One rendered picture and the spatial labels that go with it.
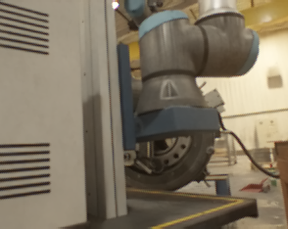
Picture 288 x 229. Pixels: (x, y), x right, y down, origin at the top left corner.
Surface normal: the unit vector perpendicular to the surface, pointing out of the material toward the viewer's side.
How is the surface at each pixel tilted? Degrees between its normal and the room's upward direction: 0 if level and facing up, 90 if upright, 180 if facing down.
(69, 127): 90
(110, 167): 90
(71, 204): 90
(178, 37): 90
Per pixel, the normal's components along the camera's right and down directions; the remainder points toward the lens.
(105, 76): 0.61, -0.19
